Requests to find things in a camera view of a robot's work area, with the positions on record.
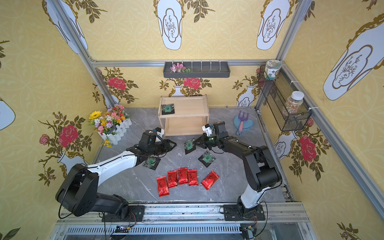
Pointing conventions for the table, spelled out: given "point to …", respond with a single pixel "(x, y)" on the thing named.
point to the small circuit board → (122, 229)
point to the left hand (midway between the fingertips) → (170, 143)
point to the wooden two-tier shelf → (191, 113)
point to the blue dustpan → (247, 124)
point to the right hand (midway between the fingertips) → (197, 140)
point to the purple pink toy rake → (242, 119)
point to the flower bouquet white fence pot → (110, 124)
